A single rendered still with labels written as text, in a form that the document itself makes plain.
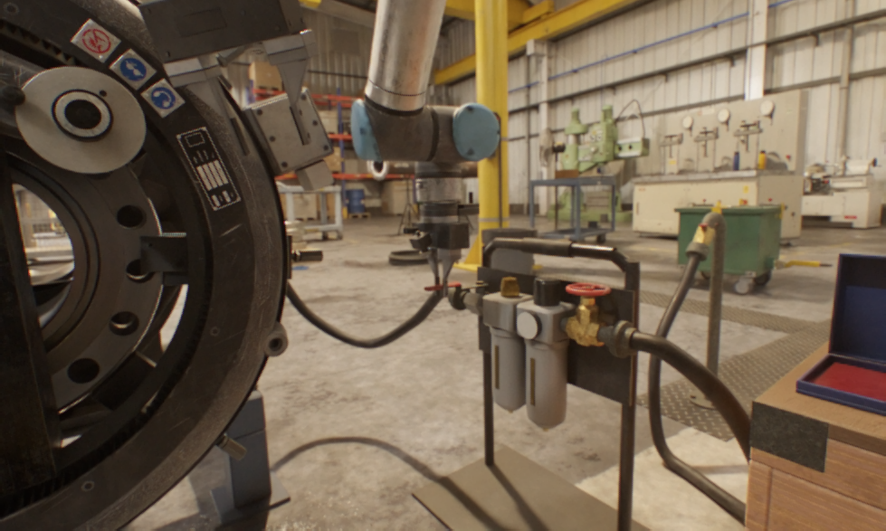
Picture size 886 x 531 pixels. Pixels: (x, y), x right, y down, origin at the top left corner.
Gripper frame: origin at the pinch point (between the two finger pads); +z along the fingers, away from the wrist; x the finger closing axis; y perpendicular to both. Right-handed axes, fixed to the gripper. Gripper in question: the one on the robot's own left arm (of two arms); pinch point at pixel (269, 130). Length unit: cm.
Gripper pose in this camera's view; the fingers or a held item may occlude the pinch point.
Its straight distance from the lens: 51.4
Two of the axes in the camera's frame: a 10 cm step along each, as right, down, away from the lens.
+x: -9.8, 1.2, 1.7
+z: 1.9, 8.5, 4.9
